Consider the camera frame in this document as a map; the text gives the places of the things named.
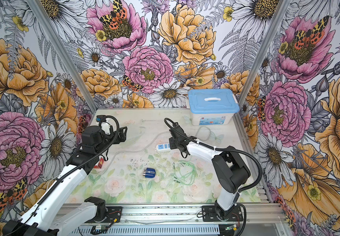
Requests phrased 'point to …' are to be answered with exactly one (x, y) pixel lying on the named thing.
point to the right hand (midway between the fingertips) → (174, 144)
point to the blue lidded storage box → (210, 107)
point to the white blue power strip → (161, 147)
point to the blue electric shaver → (149, 172)
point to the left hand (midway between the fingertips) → (119, 133)
